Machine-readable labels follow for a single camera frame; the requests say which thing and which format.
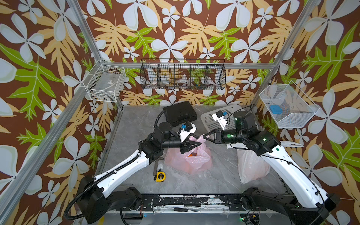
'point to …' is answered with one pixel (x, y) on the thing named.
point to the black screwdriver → (184, 209)
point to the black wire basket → (180, 73)
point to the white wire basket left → (104, 83)
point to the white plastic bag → (251, 166)
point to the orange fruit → (192, 154)
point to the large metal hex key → (156, 164)
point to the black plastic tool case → (179, 113)
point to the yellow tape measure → (160, 176)
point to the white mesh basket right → (288, 105)
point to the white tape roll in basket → (183, 82)
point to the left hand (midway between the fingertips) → (199, 138)
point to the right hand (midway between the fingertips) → (203, 137)
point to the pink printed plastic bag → (197, 160)
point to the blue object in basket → (276, 109)
